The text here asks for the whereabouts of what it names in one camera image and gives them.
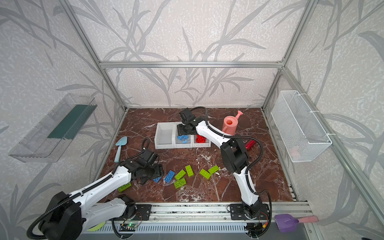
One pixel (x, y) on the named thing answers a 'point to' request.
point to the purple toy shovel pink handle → (287, 223)
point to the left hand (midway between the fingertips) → (161, 169)
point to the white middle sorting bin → (178, 143)
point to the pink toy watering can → (230, 123)
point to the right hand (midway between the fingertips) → (181, 126)
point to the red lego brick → (200, 139)
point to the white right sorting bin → (207, 144)
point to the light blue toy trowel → (122, 141)
